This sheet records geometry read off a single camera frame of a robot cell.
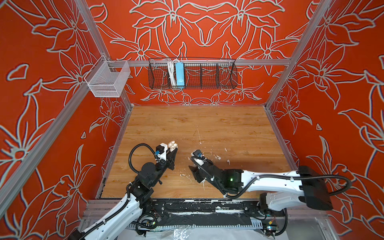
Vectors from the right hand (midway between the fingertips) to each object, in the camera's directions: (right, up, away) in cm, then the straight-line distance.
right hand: (190, 164), depth 73 cm
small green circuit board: (+39, -28, -5) cm, 48 cm away
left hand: (-8, +8, +1) cm, 12 cm away
